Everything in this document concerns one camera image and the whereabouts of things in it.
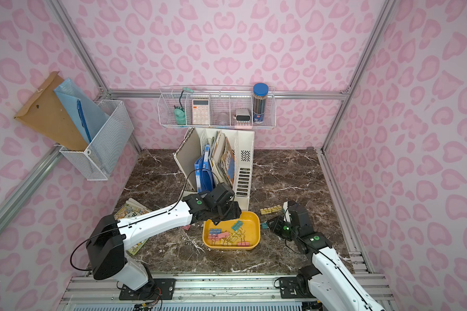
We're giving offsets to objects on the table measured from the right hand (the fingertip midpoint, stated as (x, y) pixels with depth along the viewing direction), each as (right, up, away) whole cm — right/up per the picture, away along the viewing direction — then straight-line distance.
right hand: (267, 221), depth 81 cm
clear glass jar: (-20, +46, +16) cm, 53 cm away
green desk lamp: (-39, +48, +9) cm, 63 cm away
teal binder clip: (0, -4, +7) cm, 8 cm away
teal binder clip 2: (-13, -4, +7) cm, 15 cm away
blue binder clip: (-22, -6, +5) cm, 24 cm away
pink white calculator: (-31, +50, +14) cm, 60 cm away
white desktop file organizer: (-10, +34, +13) cm, 38 cm away
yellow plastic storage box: (-10, -7, +6) cm, 13 cm away
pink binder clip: (-10, -10, +1) cm, 14 cm away
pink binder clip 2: (-21, -7, +3) cm, 23 cm away
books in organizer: (-19, +27, +5) cm, 33 cm away
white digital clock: (-10, +46, +8) cm, 47 cm away
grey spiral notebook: (-35, +28, +7) cm, 45 cm away
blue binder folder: (-27, +20, +4) cm, 34 cm away
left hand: (-12, +5, 0) cm, 13 cm away
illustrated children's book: (-64, +2, +14) cm, 66 cm away
